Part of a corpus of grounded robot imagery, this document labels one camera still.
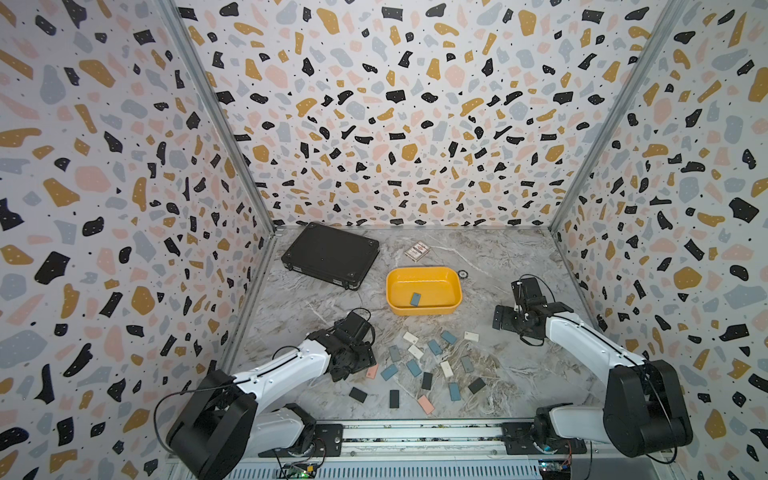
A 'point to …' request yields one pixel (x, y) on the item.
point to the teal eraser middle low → (415, 369)
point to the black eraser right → (476, 385)
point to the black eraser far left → (358, 394)
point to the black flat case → (331, 255)
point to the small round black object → (463, 274)
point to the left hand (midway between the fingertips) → (369, 363)
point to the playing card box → (417, 251)
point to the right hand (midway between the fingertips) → (511, 321)
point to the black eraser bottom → (394, 401)
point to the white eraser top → (410, 337)
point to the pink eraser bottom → (425, 404)
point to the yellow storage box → (423, 290)
